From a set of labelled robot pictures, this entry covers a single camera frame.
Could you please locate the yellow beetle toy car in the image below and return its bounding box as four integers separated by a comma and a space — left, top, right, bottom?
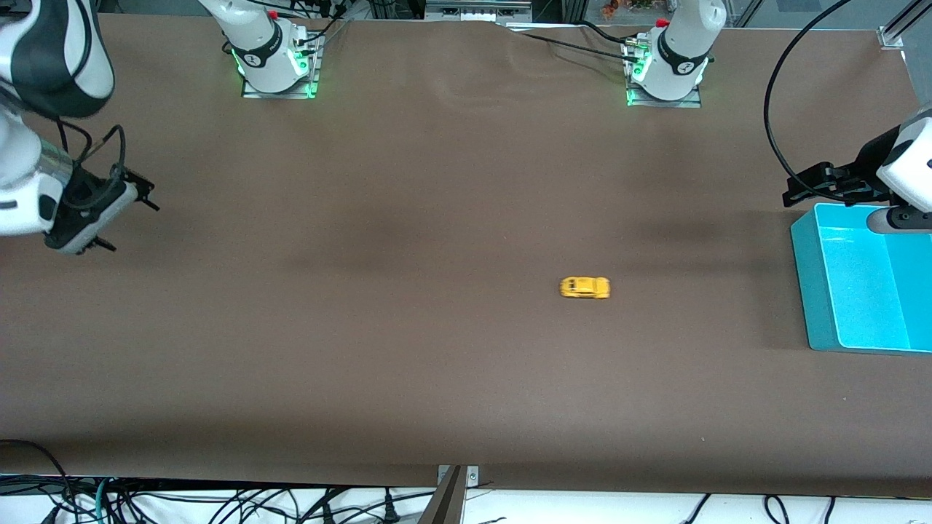
559, 277, 611, 300

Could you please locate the teal plastic bin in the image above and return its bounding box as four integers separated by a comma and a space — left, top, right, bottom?
791, 203, 932, 355

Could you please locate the grey power strip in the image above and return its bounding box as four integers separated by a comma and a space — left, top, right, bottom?
424, 0, 534, 23

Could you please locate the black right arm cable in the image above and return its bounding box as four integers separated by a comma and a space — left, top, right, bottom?
57, 120, 127, 213

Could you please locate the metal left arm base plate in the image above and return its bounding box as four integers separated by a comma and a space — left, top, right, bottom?
625, 40, 704, 109

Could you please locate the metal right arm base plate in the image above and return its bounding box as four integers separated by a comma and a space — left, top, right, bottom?
242, 33, 322, 100

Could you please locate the black looped floor cable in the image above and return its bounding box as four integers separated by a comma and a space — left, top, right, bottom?
0, 439, 77, 524

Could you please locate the teal floor cable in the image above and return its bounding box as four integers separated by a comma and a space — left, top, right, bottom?
92, 478, 114, 524

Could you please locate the long black table cable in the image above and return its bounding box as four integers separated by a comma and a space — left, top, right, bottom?
510, 20, 641, 65

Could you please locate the black floor cable with plug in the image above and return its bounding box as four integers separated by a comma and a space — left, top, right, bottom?
320, 488, 438, 524

